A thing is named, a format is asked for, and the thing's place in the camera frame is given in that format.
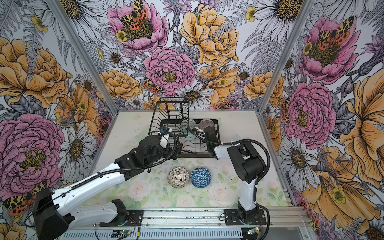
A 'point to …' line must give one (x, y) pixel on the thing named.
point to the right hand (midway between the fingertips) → (210, 131)
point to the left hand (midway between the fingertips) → (172, 145)
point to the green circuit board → (127, 232)
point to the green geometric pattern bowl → (188, 124)
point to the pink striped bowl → (206, 123)
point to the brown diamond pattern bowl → (178, 177)
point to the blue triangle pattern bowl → (200, 177)
